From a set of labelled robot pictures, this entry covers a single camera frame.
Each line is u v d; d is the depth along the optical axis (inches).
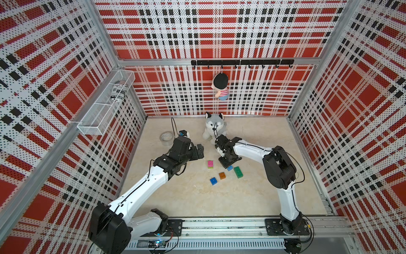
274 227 28.4
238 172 35.8
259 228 29.5
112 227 14.9
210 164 36.7
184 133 28.1
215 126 36.7
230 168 36.0
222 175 35.5
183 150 24.0
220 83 36.8
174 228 29.0
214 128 36.8
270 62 36.2
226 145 28.8
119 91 30.1
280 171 20.9
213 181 34.6
